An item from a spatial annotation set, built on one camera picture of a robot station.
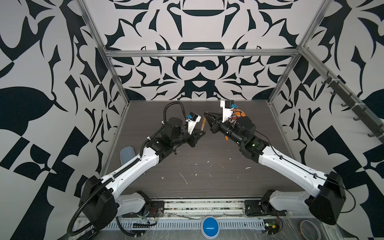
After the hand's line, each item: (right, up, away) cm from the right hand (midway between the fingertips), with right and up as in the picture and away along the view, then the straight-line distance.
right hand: (205, 114), depth 67 cm
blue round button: (+2, -51, +2) cm, 51 cm away
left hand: (0, -6, +5) cm, 8 cm away
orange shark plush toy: (+24, +2, +34) cm, 42 cm away
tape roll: (+47, -52, +2) cm, 71 cm away
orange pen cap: (0, -3, +1) cm, 3 cm away
